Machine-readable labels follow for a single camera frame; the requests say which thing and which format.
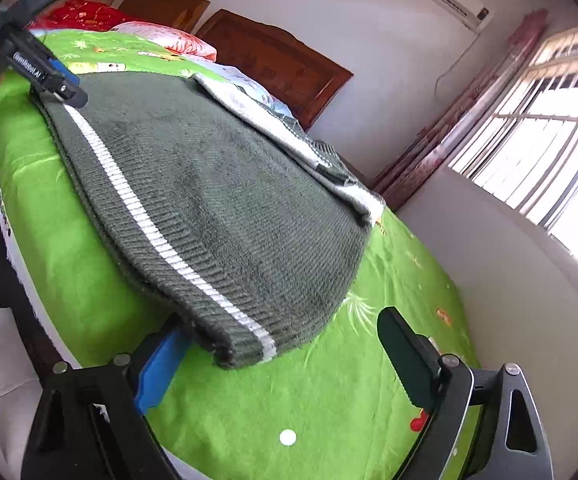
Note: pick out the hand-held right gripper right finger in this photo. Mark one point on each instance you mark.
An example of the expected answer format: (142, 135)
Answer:
(404, 360)

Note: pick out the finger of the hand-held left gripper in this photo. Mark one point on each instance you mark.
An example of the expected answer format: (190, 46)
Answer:
(44, 67)

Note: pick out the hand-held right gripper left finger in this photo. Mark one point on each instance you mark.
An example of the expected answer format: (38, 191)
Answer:
(159, 370)

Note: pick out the green knit sweater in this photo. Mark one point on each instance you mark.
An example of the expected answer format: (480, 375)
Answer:
(219, 185)

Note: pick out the red printed bedsheet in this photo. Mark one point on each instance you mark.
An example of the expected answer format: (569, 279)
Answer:
(84, 12)

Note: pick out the green cartoon bedsheet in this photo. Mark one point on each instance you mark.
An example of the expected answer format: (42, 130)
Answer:
(319, 410)

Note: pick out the small wooden headboard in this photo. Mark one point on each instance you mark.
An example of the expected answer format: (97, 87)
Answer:
(164, 7)

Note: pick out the pink floral quilt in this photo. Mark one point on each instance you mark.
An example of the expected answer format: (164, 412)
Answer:
(179, 40)

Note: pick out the blue floral quilt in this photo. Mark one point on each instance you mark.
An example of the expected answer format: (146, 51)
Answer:
(269, 97)

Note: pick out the floral curtain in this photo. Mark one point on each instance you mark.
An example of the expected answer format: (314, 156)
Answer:
(444, 135)

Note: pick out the large wooden headboard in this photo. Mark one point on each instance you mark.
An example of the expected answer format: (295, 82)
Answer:
(279, 65)

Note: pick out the barred window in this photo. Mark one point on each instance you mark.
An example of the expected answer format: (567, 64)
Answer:
(544, 135)

